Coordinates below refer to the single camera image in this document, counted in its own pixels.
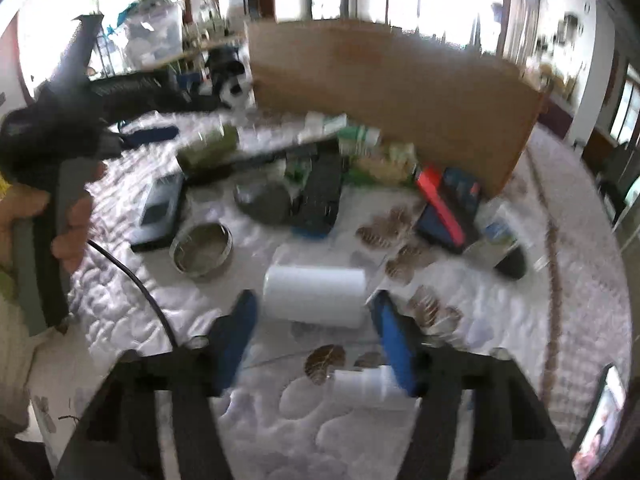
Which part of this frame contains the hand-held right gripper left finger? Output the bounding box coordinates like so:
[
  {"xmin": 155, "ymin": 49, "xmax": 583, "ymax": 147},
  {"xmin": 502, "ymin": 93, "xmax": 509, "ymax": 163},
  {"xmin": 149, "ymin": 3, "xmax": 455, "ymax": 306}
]
[{"xmin": 55, "ymin": 289, "xmax": 259, "ymax": 480}]

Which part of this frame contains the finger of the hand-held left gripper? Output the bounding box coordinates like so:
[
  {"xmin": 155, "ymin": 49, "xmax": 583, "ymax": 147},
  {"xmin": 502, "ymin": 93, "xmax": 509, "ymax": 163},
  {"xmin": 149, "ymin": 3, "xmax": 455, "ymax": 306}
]
[
  {"xmin": 89, "ymin": 71, "xmax": 222, "ymax": 117},
  {"xmin": 119, "ymin": 126, "xmax": 179, "ymax": 149}
]

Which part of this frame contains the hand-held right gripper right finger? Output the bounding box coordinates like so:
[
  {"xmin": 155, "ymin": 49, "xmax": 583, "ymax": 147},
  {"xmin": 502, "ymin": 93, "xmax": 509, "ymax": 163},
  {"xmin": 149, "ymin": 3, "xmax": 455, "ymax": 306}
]
[{"xmin": 369, "ymin": 290, "xmax": 577, "ymax": 480}]

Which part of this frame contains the white roll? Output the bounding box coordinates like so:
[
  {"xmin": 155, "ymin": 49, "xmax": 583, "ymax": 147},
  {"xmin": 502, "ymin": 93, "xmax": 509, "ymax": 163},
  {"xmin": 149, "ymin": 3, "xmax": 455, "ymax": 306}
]
[{"xmin": 263, "ymin": 264, "xmax": 369, "ymax": 330}]

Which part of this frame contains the black scrunchie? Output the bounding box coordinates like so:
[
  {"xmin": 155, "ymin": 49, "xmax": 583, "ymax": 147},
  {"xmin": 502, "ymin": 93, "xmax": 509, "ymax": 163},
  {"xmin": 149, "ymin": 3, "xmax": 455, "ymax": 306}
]
[{"xmin": 495, "ymin": 249, "xmax": 527, "ymax": 280}]

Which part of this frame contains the brown cardboard box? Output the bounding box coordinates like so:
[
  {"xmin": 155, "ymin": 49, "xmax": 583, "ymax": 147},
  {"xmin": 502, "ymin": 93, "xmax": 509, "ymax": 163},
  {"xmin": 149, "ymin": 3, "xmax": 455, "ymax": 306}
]
[{"xmin": 247, "ymin": 19, "xmax": 551, "ymax": 199}]

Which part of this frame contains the person's left hand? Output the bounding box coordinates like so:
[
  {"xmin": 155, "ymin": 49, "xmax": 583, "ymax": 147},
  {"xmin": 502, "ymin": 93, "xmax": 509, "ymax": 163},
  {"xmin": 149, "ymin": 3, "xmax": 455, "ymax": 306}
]
[{"xmin": 0, "ymin": 160, "xmax": 109, "ymax": 276}]

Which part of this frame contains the clear storage bin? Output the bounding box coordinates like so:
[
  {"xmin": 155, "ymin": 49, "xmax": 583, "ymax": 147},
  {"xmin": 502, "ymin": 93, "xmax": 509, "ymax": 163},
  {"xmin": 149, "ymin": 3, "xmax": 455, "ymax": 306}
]
[{"xmin": 122, "ymin": 2, "xmax": 184, "ymax": 69}]

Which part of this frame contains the black device with screen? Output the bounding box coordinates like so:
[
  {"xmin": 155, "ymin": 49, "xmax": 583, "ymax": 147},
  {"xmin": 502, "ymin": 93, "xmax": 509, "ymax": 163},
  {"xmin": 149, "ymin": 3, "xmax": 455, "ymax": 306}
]
[{"xmin": 131, "ymin": 172, "xmax": 186, "ymax": 254}]

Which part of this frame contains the panda plush toy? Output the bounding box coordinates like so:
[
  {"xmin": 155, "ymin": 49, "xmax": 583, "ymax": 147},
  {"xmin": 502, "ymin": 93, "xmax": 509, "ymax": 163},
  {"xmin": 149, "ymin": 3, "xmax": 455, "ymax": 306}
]
[{"xmin": 207, "ymin": 47, "xmax": 254, "ymax": 111}]

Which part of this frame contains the round metal strainer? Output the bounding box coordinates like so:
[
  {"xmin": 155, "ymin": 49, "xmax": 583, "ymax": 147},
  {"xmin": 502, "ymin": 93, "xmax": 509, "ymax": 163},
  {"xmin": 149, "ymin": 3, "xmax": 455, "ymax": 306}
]
[{"xmin": 169, "ymin": 222, "xmax": 235, "ymax": 281}]

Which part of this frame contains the leaf pattern quilt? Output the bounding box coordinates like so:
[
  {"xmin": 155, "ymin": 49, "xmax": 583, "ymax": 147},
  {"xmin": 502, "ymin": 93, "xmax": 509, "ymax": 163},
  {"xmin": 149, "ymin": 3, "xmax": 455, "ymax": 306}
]
[{"xmin": 20, "ymin": 105, "xmax": 632, "ymax": 480}]

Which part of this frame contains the red oblong box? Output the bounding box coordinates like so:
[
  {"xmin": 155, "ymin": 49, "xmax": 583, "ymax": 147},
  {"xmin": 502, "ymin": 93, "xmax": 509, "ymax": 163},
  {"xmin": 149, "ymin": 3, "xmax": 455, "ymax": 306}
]
[{"xmin": 415, "ymin": 165, "xmax": 469, "ymax": 251}]

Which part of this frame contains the black oblong device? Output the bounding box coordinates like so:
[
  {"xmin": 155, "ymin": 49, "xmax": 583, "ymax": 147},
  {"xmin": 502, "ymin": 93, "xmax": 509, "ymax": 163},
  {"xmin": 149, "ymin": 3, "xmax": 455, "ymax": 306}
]
[{"xmin": 292, "ymin": 152, "xmax": 346, "ymax": 239}]

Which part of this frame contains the white green ointment tube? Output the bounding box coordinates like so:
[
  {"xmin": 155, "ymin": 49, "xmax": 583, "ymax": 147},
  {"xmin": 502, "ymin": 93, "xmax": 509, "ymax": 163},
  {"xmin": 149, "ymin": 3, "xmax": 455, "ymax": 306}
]
[{"xmin": 299, "ymin": 112, "xmax": 349, "ymax": 144}]

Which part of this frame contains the green white packet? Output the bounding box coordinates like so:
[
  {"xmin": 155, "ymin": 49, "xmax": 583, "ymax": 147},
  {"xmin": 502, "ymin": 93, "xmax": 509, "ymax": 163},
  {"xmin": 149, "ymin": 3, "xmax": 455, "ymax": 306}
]
[{"xmin": 349, "ymin": 142, "xmax": 419, "ymax": 186}]

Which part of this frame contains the smartphone with lit screen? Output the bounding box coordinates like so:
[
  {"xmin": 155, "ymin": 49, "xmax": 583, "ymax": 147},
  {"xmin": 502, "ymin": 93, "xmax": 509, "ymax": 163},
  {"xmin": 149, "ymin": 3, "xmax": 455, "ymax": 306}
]
[{"xmin": 570, "ymin": 362, "xmax": 629, "ymax": 480}]

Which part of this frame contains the black cable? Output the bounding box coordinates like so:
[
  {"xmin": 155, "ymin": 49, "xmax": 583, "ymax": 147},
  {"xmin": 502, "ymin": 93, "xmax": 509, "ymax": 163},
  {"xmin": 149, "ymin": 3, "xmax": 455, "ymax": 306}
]
[{"xmin": 87, "ymin": 239, "xmax": 179, "ymax": 349}]

